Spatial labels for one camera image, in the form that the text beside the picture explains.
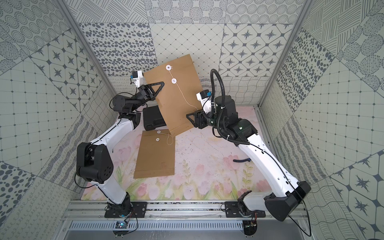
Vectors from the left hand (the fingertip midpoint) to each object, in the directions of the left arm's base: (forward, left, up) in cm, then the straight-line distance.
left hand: (168, 88), depth 63 cm
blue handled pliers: (-11, -40, -47) cm, 62 cm away
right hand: (-6, -10, -11) cm, 16 cm away
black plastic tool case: (+17, +21, -40) cm, 48 cm away
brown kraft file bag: (-10, +13, -45) cm, 48 cm away
